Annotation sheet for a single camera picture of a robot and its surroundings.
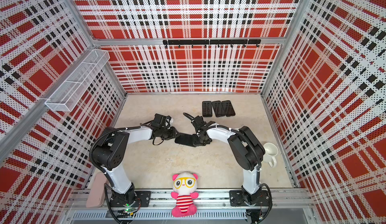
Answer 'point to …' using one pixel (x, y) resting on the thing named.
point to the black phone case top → (188, 139)
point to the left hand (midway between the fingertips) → (179, 137)
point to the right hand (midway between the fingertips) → (197, 144)
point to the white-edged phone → (228, 108)
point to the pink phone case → (97, 195)
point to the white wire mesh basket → (72, 91)
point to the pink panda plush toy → (185, 185)
